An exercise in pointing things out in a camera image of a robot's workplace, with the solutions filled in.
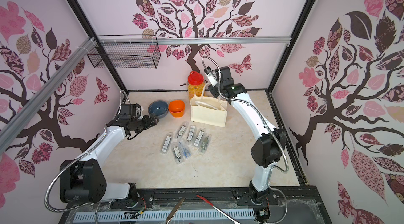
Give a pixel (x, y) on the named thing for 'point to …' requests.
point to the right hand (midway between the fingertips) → (215, 81)
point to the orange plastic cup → (177, 108)
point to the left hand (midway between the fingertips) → (153, 125)
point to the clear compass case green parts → (205, 144)
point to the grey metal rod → (174, 212)
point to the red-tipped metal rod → (209, 202)
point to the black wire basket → (125, 56)
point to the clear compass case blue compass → (185, 151)
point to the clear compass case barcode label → (191, 133)
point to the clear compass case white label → (199, 138)
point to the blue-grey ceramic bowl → (159, 108)
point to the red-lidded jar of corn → (195, 82)
